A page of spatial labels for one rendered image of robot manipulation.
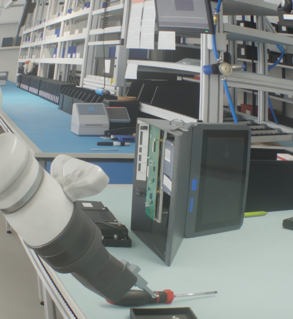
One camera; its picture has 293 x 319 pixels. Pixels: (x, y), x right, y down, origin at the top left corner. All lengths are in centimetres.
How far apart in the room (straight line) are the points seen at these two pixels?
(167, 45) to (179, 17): 66
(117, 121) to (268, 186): 188
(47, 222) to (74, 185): 5
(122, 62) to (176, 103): 50
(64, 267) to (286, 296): 38
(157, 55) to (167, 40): 67
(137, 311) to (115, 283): 13
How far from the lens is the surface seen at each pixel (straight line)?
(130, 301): 90
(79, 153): 277
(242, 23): 902
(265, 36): 295
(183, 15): 254
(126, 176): 284
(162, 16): 262
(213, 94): 284
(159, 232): 132
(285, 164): 156
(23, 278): 397
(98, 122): 330
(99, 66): 471
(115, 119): 335
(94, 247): 72
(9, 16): 1241
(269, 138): 311
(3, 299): 355
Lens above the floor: 133
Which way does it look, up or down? 9 degrees down
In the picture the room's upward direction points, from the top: 3 degrees clockwise
